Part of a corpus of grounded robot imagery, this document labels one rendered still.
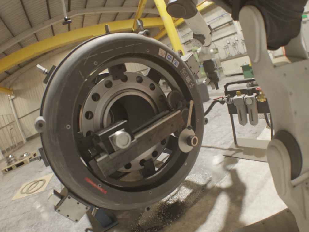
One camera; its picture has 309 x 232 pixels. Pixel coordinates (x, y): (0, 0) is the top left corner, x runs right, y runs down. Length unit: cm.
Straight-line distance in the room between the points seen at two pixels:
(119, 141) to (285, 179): 44
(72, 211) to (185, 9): 88
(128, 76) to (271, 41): 56
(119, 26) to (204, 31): 1258
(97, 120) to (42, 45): 1190
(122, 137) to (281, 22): 47
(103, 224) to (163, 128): 76
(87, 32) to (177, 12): 1198
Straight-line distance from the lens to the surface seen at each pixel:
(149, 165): 73
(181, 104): 69
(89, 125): 60
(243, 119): 121
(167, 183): 67
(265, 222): 64
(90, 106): 60
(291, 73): 41
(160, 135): 56
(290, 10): 37
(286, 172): 42
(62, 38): 1235
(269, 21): 37
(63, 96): 47
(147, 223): 98
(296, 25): 41
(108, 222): 107
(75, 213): 61
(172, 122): 60
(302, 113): 42
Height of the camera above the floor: 74
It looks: 12 degrees down
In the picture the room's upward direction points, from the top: 19 degrees counter-clockwise
